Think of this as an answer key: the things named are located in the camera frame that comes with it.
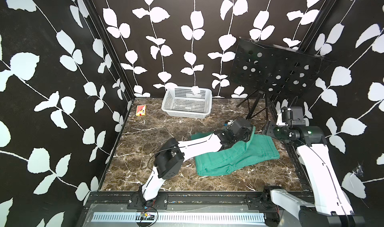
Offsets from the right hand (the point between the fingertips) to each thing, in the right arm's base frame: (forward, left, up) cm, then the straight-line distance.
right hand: (267, 126), depth 72 cm
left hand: (+2, +3, 0) cm, 4 cm away
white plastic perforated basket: (+40, +41, -26) cm, 63 cm away
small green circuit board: (-35, +59, -26) cm, 73 cm away
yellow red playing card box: (+30, +78, -23) cm, 86 cm away
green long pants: (0, -3, -25) cm, 25 cm away
